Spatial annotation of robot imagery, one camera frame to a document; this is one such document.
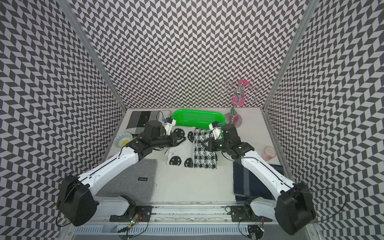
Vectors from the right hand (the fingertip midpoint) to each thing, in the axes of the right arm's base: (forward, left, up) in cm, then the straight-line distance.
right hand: (203, 146), depth 78 cm
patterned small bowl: (+14, +53, -13) cm, 57 cm away
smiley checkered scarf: (-3, +6, -1) cm, 7 cm away
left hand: (+2, +9, +3) cm, 10 cm away
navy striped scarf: (-16, -23, -17) cm, 33 cm away
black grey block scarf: (+33, +48, -16) cm, 60 cm away
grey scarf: (-13, +36, -14) cm, 41 cm away
